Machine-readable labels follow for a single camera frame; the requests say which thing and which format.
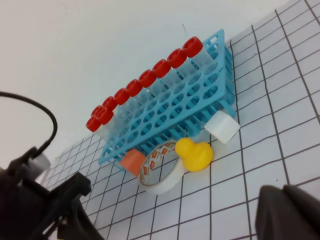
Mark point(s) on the white foam cube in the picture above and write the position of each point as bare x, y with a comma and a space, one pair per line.
222, 126

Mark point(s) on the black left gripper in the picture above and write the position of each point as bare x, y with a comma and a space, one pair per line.
29, 211

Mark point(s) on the orange foam cube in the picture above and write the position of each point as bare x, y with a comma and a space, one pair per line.
132, 161

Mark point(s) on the white tape roll near rack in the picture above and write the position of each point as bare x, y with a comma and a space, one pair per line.
162, 169

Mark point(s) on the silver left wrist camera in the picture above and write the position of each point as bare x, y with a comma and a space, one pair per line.
40, 163

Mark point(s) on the white black-grid table mat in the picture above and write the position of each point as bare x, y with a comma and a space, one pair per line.
277, 83

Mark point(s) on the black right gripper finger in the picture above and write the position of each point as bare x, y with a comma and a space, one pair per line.
289, 213

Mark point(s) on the blue test tube rack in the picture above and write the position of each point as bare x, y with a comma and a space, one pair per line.
183, 113

